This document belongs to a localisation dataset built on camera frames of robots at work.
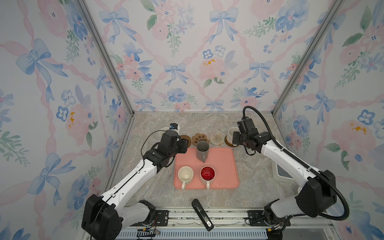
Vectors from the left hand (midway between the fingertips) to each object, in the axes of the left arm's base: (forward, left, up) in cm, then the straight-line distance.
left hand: (184, 139), depth 79 cm
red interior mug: (-12, -13, -19) cm, 26 cm away
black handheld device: (-32, -9, -17) cm, 38 cm away
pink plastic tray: (-1, -23, -22) cm, 31 cm away
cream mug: (-11, 0, -20) cm, 23 cm away
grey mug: (-1, -10, -10) cm, 14 cm away
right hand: (+5, -30, -4) cm, 31 cm away
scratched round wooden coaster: (+11, -28, -21) cm, 37 cm away
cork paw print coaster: (+16, -9, -21) cm, 28 cm away
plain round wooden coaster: (+17, 0, -22) cm, 27 cm away
